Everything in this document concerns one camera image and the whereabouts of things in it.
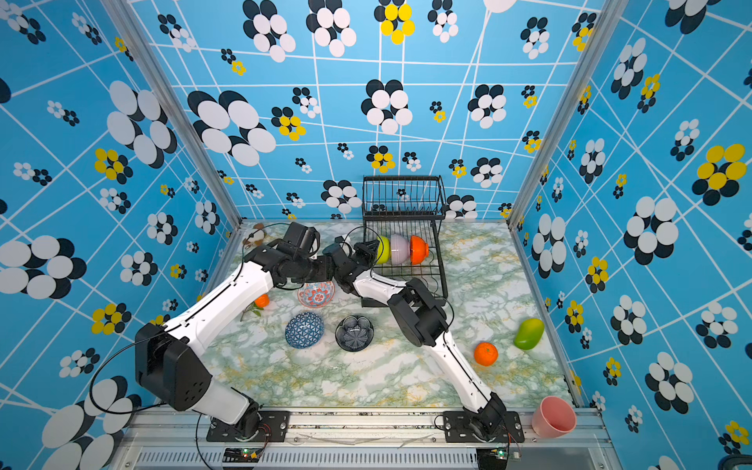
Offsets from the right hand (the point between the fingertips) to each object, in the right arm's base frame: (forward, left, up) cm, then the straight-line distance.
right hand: (384, 243), depth 98 cm
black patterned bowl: (-27, +9, -11) cm, 31 cm away
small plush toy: (+11, +50, -8) cm, 52 cm away
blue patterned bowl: (-27, +24, -10) cm, 37 cm away
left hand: (-15, +14, +6) cm, 22 cm away
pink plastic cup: (-50, -41, -6) cm, 65 cm away
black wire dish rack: (+29, -9, -9) cm, 31 cm away
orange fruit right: (-34, -29, -8) cm, 46 cm away
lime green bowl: (-1, 0, -2) cm, 2 cm away
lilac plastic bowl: (-2, -5, -1) cm, 6 cm away
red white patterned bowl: (-14, +23, -10) cm, 29 cm away
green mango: (-28, -43, -8) cm, 52 cm away
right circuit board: (-58, -27, -14) cm, 65 cm away
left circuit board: (-58, +34, -14) cm, 69 cm away
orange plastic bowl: (0, -12, -4) cm, 12 cm away
